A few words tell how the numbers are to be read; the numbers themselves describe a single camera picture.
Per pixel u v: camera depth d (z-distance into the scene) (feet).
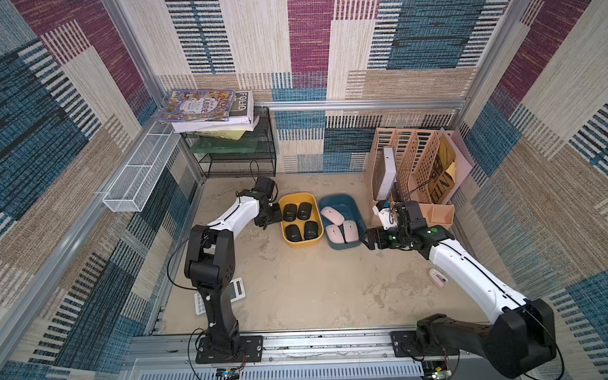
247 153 3.20
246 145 3.28
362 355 2.40
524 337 1.28
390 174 3.09
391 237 2.30
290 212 3.36
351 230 3.21
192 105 2.70
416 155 3.66
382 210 2.44
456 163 2.85
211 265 1.67
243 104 2.75
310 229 3.26
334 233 3.16
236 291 2.76
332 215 3.35
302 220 3.37
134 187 2.33
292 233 3.19
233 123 2.66
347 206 3.54
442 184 3.17
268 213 2.72
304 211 3.40
